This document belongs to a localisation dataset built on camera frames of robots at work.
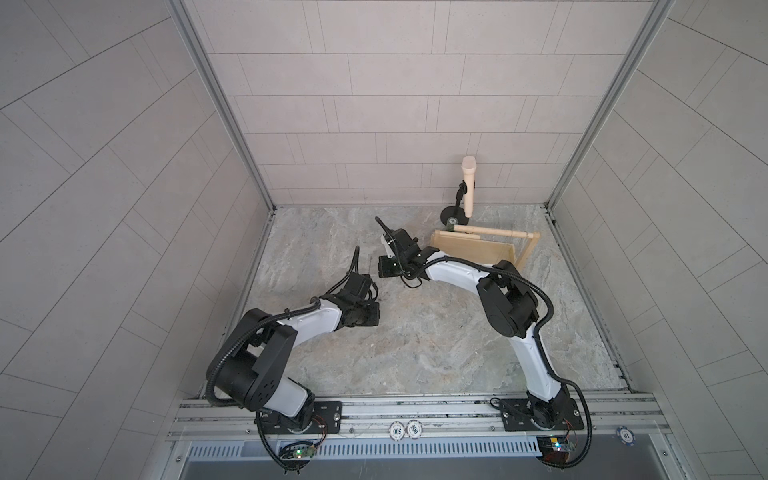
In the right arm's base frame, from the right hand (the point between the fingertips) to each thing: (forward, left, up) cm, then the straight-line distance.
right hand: (376, 268), depth 96 cm
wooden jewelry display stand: (+10, -41, -5) cm, 43 cm away
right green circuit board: (-50, -41, -5) cm, 64 cm away
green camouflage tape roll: (+16, -27, +3) cm, 31 cm away
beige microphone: (+21, -31, +23) cm, 44 cm away
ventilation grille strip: (-46, +29, -3) cm, 54 cm away
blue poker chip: (-48, -58, -5) cm, 75 cm away
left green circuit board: (-47, +16, 0) cm, 50 cm away
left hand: (-14, -1, -5) cm, 14 cm away
